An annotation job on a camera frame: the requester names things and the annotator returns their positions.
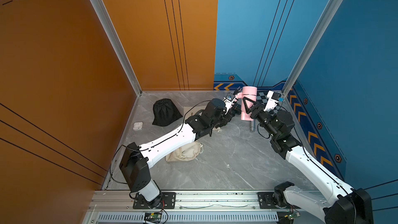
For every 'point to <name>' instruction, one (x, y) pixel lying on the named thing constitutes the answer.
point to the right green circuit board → (286, 217)
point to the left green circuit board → (152, 217)
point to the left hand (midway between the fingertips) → (229, 104)
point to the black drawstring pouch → (165, 112)
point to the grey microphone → (252, 127)
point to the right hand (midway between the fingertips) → (246, 99)
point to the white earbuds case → (138, 126)
